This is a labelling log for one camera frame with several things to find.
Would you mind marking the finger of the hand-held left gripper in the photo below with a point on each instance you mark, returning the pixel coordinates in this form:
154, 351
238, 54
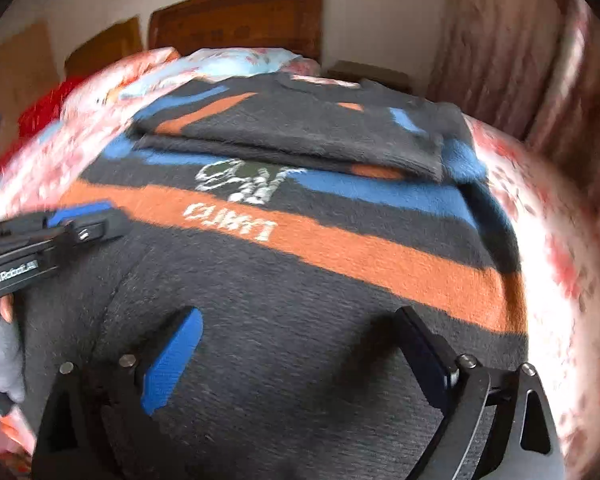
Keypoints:
80, 212
102, 230

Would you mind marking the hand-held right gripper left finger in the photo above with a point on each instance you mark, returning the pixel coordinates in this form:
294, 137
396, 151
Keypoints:
172, 360

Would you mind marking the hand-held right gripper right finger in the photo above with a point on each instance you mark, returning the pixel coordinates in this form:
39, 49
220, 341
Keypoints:
430, 366

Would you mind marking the dark striped knit sweater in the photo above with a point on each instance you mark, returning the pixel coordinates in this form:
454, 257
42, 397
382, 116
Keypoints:
305, 310

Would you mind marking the person's left hand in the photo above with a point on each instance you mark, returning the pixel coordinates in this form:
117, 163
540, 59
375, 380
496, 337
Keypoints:
2, 355

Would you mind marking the red patterned blanket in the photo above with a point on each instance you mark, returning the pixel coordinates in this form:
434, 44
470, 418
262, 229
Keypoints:
45, 105

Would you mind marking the pink floral bed quilt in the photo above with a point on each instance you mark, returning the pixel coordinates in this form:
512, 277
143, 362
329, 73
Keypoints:
555, 260

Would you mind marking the small wooden headboard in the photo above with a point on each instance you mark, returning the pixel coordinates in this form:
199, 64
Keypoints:
105, 47

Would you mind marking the light blue floral pillow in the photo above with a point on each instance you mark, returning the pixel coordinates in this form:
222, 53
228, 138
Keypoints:
230, 62

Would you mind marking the large carved wooden headboard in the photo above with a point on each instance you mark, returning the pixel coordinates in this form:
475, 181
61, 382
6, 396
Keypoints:
240, 20

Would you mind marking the dark wooden nightstand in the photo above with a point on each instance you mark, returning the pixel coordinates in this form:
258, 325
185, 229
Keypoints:
365, 72

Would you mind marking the pink floral curtain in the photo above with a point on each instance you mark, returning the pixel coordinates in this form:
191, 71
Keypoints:
530, 60

